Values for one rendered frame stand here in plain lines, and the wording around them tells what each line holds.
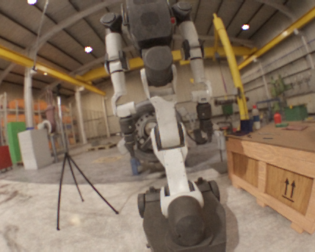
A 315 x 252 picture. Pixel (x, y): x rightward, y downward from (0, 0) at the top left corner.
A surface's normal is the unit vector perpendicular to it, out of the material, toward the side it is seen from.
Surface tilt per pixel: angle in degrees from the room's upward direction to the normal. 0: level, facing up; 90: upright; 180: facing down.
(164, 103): 100
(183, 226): 66
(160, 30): 105
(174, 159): 60
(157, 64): 90
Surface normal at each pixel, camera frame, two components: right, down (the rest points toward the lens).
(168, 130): -0.03, -0.04
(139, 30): 0.04, 0.28
